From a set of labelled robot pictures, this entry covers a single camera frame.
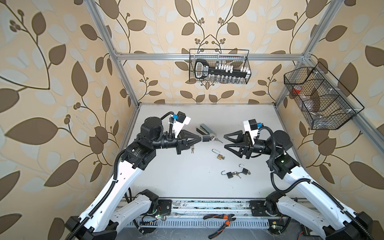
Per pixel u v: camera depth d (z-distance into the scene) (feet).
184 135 1.77
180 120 1.69
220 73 2.78
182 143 1.68
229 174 2.79
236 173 2.83
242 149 1.78
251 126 1.72
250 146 1.76
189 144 1.87
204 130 3.34
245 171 2.84
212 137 1.96
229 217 2.35
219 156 3.00
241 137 1.96
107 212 1.25
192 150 3.15
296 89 2.86
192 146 3.16
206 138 1.92
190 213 2.42
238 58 2.98
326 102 2.37
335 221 1.32
